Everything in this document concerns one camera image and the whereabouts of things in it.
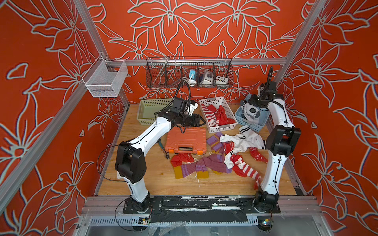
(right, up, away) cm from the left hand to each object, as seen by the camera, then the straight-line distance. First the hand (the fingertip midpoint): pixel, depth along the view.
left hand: (202, 121), depth 80 cm
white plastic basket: (+12, -5, +18) cm, 22 cm away
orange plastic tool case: (-9, -12, +12) cm, 20 cm away
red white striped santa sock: (+22, -27, +3) cm, 35 cm away
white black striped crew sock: (+31, -12, +15) cm, 36 cm away
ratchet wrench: (-21, -22, +10) cm, 32 cm away
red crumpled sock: (-14, -23, +8) cm, 29 cm away
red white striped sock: (+8, +3, +23) cm, 24 cm away
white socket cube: (+5, +27, +10) cm, 29 cm away
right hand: (+33, +15, +17) cm, 40 cm away
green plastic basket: (-41, +10, +37) cm, 56 cm away
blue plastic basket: (+40, -5, +20) cm, 45 cm away
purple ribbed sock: (+7, -25, +6) cm, 26 cm away
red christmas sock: (+16, +4, +22) cm, 27 cm away
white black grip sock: (+39, +6, +28) cm, 48 cm away
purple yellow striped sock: (+10, -17, +13) cm, 23 cm away
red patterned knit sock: (+18, -16, +12) cm, 27 cm away
